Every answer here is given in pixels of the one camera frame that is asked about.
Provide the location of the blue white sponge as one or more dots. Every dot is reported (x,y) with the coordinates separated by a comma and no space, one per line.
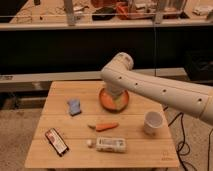
(74,107)

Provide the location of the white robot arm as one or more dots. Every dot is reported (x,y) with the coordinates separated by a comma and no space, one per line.
(193,99)

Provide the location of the orange bowl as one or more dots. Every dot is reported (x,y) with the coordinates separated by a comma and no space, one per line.
(113,104)

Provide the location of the orange toy carrot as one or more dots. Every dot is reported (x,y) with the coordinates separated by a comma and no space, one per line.
(103,126)

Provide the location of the wooden table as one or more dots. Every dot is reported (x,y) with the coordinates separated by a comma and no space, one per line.
(142,150)

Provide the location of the white paper cup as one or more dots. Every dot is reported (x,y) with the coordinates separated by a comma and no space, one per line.
(152,122)

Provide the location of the white tube with cap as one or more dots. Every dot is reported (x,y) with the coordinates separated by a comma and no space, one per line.
(108,144)

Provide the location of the black object on shelf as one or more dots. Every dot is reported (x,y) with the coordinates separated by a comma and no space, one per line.
(105,13)

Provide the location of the red black snack packet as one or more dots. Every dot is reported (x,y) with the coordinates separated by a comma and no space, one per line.
(56,141)

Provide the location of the orange object on shelf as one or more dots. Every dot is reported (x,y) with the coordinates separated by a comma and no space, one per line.
(125,11)

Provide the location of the metal shelf rail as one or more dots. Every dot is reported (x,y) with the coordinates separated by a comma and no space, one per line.
(85,75)

